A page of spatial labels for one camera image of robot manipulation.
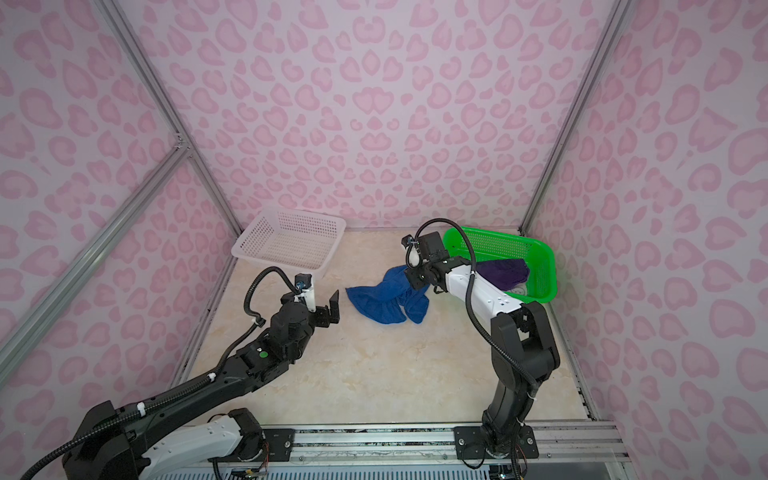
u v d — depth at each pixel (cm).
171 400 46
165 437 46
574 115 86
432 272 67
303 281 65
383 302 98
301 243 117
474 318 48
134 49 74
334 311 72
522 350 47
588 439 75
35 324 53
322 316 69
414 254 81
